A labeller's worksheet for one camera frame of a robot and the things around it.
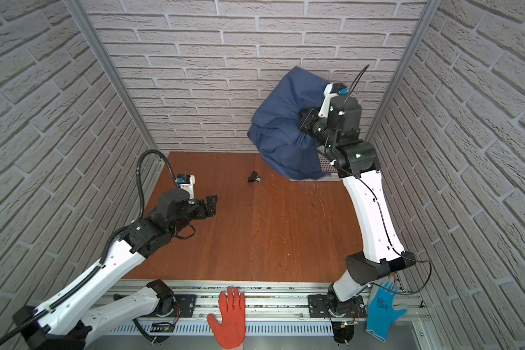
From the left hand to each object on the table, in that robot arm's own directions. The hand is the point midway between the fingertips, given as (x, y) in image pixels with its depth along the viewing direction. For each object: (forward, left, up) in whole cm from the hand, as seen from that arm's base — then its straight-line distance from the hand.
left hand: (207, 195), depth 73 cm
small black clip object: (+27, -15, -24) cm, 40 cm away
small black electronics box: (-34, +16, -29) cm, 48 cm away
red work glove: (-30, -8, -24) cm, 40 cm away
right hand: (+12, -31, +26) cm, 42 cm away
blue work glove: (-34, -59, -24) cm, 72 cm away
